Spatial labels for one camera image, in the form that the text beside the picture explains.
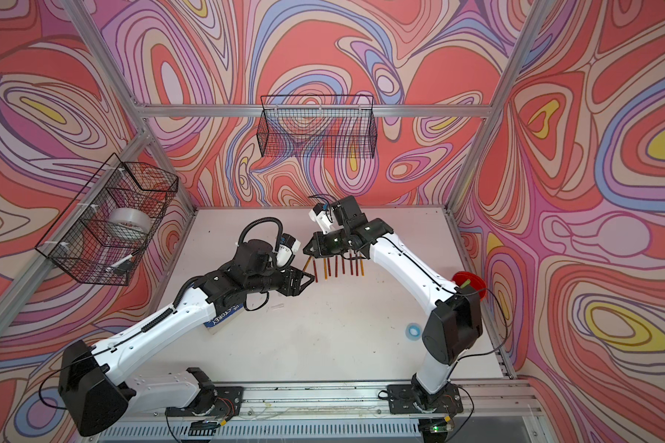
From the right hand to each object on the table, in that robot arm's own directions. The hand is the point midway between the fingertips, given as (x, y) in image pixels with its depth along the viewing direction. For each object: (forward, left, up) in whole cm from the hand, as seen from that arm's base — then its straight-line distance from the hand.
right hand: (307, 257), depth 77 cm
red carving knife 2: (+11, -16, -23) cm, 30 cm away
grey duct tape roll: (+6, +47, +11) cm, 48 cm away
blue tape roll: (-13, -32, -24) cm, 42 cm away
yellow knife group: (+11, -4, -23) cm, 25 cm away
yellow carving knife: (+11, -18, -23) cm, 31 cm away
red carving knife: (+12, -14, -23) cm, 29 cm away
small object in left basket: (-3, +48, +4) cm, 49 cm away
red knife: (+11, -5, -23) cm, 26 cm away
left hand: (-5, -1, -1) cm, 6 cm away
